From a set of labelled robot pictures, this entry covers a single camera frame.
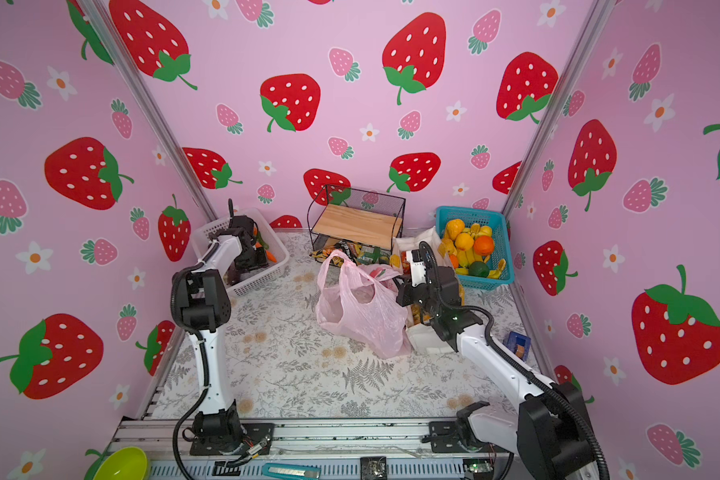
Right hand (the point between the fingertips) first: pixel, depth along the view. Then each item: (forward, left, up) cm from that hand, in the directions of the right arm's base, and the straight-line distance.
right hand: (393, 275), depth 81 cm
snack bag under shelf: (+19, +12, -14) cm, 26 cm away
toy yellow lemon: (+28, -24, -13) cm, 40 cm away
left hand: (+13, +49, -16) cm, 53 cm away
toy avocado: (+16, -28, -13) cm, 34 cm away
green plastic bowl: (-48, +59, -19) cm, 78 cm away
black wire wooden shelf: (+26, +11, -6) cm, 29 cm away
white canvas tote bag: (-13, -9, -10) cm, 19 cm away
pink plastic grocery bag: (-11, +7, +1) cm, 13 cm away
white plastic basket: (+20, +47, -13) cm, 53 cm away
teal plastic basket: (+42, -38, -14) cm, 58 cm away
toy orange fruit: (+29, -32, -15) cm, 45 cm away
